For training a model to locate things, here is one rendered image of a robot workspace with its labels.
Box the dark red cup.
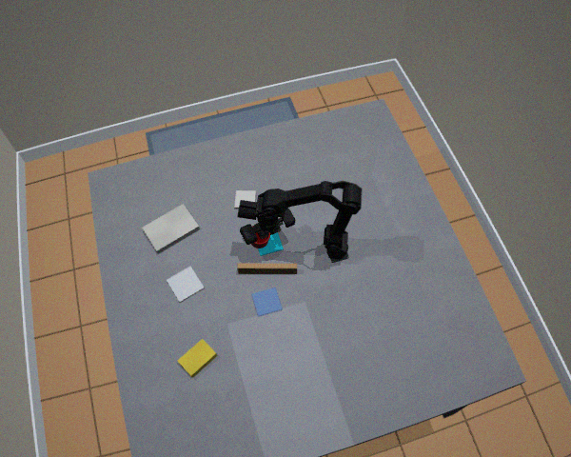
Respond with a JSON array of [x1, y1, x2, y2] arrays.
[[251, 233, 270, 248]]

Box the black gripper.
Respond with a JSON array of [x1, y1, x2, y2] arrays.
[[240, 209, 296, 245]]

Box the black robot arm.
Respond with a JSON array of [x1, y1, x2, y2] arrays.
[[238, 181, 362, 263]]

